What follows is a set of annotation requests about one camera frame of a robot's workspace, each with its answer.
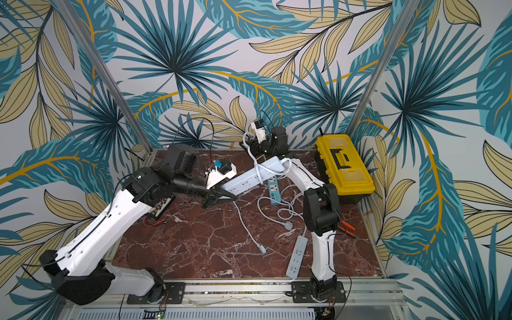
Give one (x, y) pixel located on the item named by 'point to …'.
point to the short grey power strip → (296, 257)
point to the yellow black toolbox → (344, 167)
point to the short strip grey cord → (288, 225)
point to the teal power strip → (274, 190)
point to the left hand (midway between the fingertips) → (232, 198)
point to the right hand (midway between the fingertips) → (245, 139)
